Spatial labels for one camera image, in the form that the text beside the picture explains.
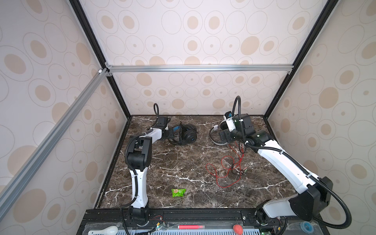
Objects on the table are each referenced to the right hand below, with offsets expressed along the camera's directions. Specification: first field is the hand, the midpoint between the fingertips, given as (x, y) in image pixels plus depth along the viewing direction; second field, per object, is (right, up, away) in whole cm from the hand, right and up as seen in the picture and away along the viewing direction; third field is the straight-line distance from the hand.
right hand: (228, 129), depth 80 cm
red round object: (+2, -47, -12) cm, 48 cm away
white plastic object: (-59, -48, -10) cm, 77 cm away
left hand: (-33, 0, +26) cm, 42 cm away
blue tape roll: (+37, -48, -9) cm, 61 cm away
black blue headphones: (-26, -4, +25) cm, 36 cm away
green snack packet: (-27, -34, -1) cm, 44 cm away
